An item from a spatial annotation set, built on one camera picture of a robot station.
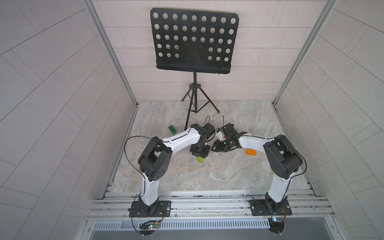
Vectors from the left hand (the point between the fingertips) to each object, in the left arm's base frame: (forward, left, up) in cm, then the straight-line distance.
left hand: (205, 156), depth 87 cm
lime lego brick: (-3, +3, +2) cm, 5 cm away
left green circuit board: (-33, +26, -1) cm, 42 cm away
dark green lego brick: (+19, +21, 0) cm, 29 cm away
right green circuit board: (-32, -32, -3) cm, 46 cm away
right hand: (+6, -5, -2) cm, 8 cm away
